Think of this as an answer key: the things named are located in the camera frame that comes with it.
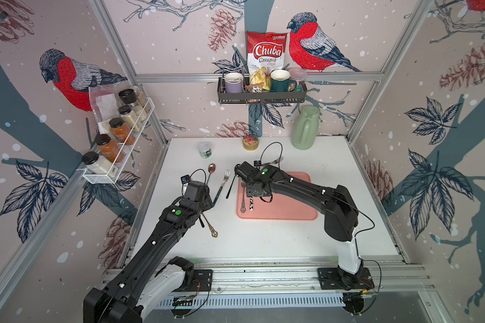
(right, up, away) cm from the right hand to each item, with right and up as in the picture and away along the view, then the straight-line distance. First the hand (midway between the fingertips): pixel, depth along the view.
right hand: (254, 190), depth 88 cm
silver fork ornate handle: (-5, -9, +5) cm, 12 cm away
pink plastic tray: (+13, -9, +5) cm, 17 cm away
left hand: (-20, 0, -7) cm, 21 cm away
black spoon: (-12, -2, +11) cm, 17 cm away
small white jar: (-27, +19, +23) cm, 40 cm away
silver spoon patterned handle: (-1, -8, +5) cm, 9 cm away
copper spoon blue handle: (-23, +8, +19) cm, 31 cm away
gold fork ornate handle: (-18, -18, -2) cm, 26 cm away
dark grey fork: (+12, +12, +23) cm, 28 cm away
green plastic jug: (+26, +29, +13) cm, 41 cm away
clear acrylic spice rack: (-48, +34, -4) cm, 59 cm away
